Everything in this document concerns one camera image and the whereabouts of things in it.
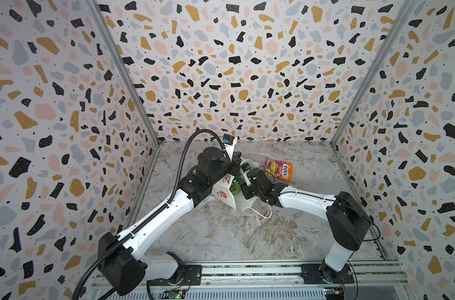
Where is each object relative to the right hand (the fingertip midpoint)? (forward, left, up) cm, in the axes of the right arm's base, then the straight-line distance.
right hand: (241, 181), depth 88 cm
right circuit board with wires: (-42, -36, -13) cm, 57 cm away
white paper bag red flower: (-7, +8, +5) cm, 12 cm away
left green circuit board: (-43, +25, -12) cm, 51 cm away
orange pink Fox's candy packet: (+15, -23, -11) cm, 30 cm away
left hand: (-1, 0, +23) cm, 23 cm away
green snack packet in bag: (0, +3, -5) cm, 6 cm away
